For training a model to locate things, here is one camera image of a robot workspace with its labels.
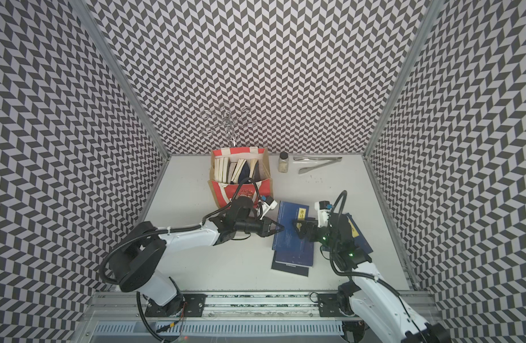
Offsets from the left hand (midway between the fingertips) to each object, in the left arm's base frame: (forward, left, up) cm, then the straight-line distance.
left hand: (282, 231), depth 79 cm
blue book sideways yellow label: (+24, +18, +7) cm, 31 cm away
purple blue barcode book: (-7, -5, -9) cm, 12 cm away
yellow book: (+23, +26, +9) cm, 35 cm away
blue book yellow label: (+22, +15, +7) cm, 28 cm away
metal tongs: (+47, -29, -12) cm, 56 cm away
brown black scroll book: (+24, +21, +7) cm, 33 cm away
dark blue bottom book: (-11, -8, -12) cm, 18 cm away
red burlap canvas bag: (+12, +22, +7) cm, 26 cm away
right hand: (+2, -7, -1) cm, 8 cm away
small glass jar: (+39, -2, -5) cm, 40 cm away
